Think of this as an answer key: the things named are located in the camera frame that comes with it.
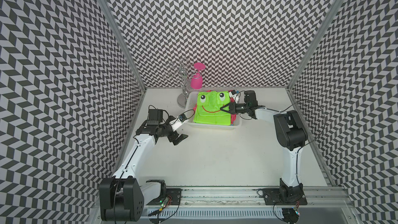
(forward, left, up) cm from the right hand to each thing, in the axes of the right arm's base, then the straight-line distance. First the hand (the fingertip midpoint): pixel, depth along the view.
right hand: (221, 110), depth 94 cm
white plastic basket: (+10, +19, 0) cm, 21 cm away
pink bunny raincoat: (-3, -7, -2) cm, 8 cm away
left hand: (-14, +23, +3) cm, 28 cm away
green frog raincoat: (+1, +8, 0) cm, 8 cm away
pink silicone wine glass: (+19, +16, +8) cm, 26 cm away
